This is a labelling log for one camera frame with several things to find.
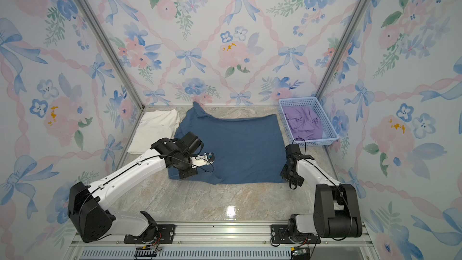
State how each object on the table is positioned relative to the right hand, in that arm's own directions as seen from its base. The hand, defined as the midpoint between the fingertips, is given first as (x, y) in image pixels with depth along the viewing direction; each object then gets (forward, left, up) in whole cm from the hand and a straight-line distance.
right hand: (291, 178), depth 89 cm
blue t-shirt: (+19, +21, -4) cm, 29 cm away
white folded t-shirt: (+32, +77, +1) cm, 83 cm away
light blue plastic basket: (+25, -26, +2) cm, 36 cm away
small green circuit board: (-30, +1, -4) cm, 30 cm away
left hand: (-1, +46, +13) cm, 48 cm away
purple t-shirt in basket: (+35, -14, +1) cm, 38 cm away
